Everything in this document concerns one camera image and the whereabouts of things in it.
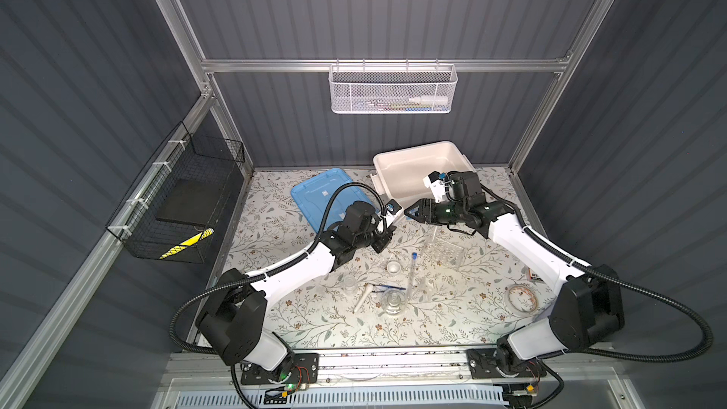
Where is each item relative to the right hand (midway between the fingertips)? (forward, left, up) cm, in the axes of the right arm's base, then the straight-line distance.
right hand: (413, 214), depth 81 cm
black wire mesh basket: (-6, +61, +12) cm, 62 cm away
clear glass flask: (-20, +6, -14) cm, 25 cm away
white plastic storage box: (+28, +2, -11) cm, 30 cm away
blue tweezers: (-13, +8, -20) cm, 25 cm away
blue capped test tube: (-5, +7, +11) cm, 14 cm away
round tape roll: (-17, -33, -20) cm, 42 cm away
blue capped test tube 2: (-10, 0, -19) cm, 22 cm away
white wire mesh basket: (+67, +3, +1) cm, 67 cm away
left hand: (-1, +6, -3) cm, 7 cm away
